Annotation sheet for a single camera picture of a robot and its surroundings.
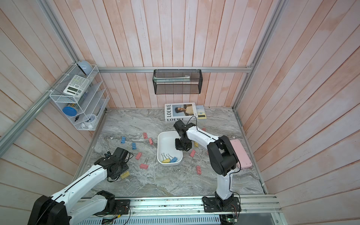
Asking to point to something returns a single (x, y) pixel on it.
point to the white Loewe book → (176, 112)
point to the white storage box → (167, 154)
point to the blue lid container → (69, 111)
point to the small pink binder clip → (150, 141)
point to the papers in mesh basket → (161, 79)
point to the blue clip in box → (174, 160)
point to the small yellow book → (200, 112)
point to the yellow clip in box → (166, 161)
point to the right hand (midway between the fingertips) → (179, 148)
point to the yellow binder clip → (125, 174)
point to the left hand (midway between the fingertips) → (122, 169)
